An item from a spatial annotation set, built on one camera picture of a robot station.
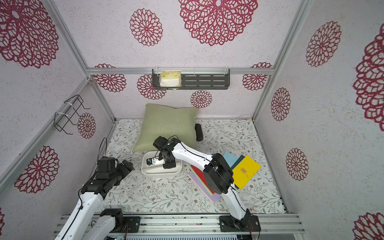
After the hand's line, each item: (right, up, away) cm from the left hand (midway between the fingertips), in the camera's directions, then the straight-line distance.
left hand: (128, 168), depth 82 cm
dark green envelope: (+66, +2, +15) cm, 67 cm away
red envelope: (+41, -6, +4) cm, 42 cm away
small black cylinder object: (+41, +18, +27) cm, 52 cm away
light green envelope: (+35, -4, +10) cm, 36 cm away
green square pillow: (+27, +26, +18) cm, 41 cm away
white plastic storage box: (+14, -3, +10) cm, 17 cm away
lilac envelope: (+47, -16, 0) cm, 50 cm away
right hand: (+20, +4, +6) cm, 21 cm away
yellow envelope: (+68, -4, +9) cm, 68 cm away
